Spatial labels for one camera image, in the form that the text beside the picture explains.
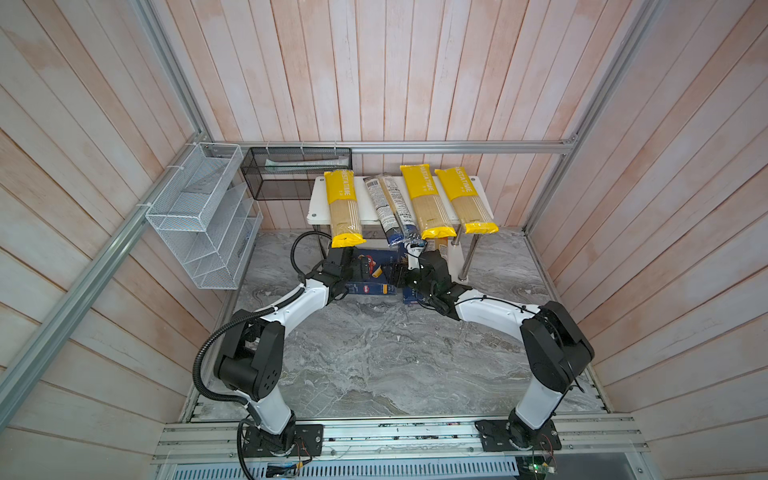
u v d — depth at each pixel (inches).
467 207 29.6
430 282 27.4
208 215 28.7
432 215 28.8
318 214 30.2
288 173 41.0
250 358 18.2
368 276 33.5
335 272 27.6
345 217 28.6
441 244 41.0
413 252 31.2
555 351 18.8
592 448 28.8
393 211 29.3
